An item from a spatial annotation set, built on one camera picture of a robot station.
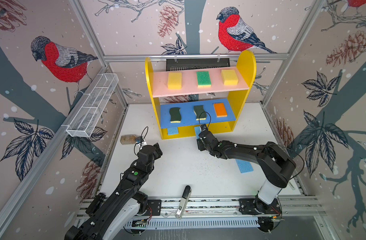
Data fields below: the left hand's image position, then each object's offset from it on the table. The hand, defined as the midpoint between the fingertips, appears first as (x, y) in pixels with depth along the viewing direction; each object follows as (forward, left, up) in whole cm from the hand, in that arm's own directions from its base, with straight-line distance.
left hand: (153, 145), depth 80 cm
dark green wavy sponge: (+22, -11, 0) cm, 25 cm away
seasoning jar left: (+10, +20, -10) cm, 25 cm away
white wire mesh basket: (+5, +32, +16) cm, 36 cm away
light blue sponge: (+18, -9, -12) cm, 23 cm away
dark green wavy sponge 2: (+24, -27, +1) cm, 36 cm away
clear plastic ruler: (-18, -75, -13) cm, 79 cm away
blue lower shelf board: (+20, -20, 0) cm, 28 cm away
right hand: (+8, -27, -9) cm, 30 cm away
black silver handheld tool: (-23, -18, -10) cm, 31 cm away
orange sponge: (+26, -41, 0) cm, 49 cm away
